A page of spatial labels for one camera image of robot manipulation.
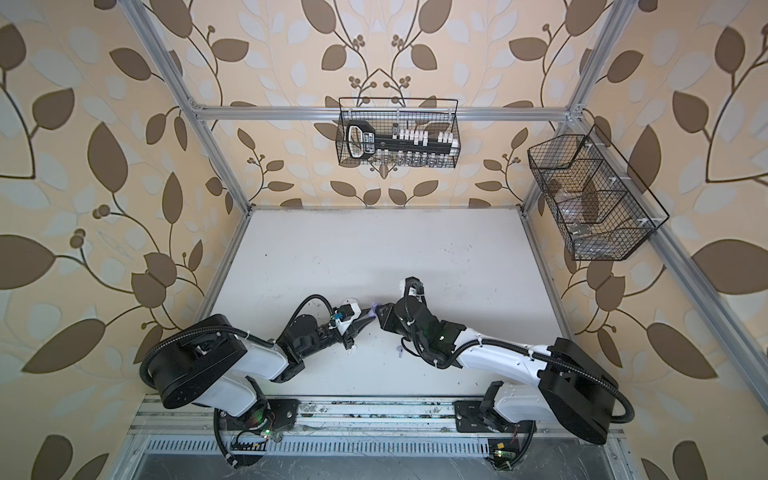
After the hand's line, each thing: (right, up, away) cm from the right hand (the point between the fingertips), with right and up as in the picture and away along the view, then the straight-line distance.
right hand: (376, 313), depth 80 cm
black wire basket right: (+57, +28, -7) cm, 64 cm away
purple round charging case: (-1, +1, -1) cm, 1 cm away
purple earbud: (+7, -11, +5) cm, 14 cm away
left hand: (-1, 0, 0) cm, 1 cm away
